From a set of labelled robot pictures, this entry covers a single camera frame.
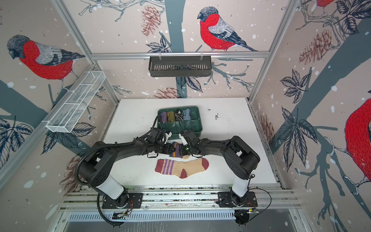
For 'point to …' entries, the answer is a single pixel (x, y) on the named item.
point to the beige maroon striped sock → (181, 168)
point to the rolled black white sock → (179, 116)
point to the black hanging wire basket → (179, 66)
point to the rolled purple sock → (164, 116)
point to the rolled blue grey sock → (187, 116)
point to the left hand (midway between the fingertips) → (173, 150)
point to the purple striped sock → (177, 152)
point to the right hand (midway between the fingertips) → (178, 152)
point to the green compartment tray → (195, 124)
